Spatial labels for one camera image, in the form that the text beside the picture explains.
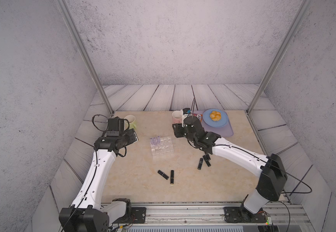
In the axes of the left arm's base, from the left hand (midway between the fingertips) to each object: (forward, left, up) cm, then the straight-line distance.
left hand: (134, 135), depth 78 cm
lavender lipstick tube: (+6, -9, -15) cm, 19 cm away
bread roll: (+31, -54, -19) cm, 65 cm away
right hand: (+4, -22, +3) cm, 23 cm away
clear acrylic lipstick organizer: (+5, -16, -19) cm, 26 cm away
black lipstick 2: (-7, -38, -22) cm, 44 cm away
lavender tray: (+18, -59, -22) cm, 65 cm away
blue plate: (+28, -60, -21) cm, 70 cm away
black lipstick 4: (-2, -43, -21) cm, 48 cm away
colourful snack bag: (+32, -42, -20) cm, 56 cm away
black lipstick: (-13, -15, -22) cm, 30 cm away
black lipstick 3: (-5, -42, -21) cm, 47 cm away
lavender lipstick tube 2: (+5, -7, -14) cm, 17 cm away
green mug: (+21, +9, -14) cm, 27 cm away
